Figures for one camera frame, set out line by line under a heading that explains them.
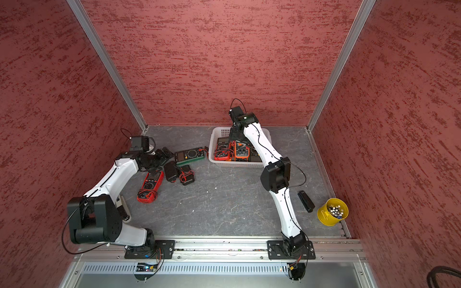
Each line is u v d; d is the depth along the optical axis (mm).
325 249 757
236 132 846
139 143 681
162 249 770
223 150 969
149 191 852
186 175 921
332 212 690
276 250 740
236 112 754
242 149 897
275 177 593
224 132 1100
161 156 781
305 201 856
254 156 1023
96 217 976
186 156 1029
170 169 947
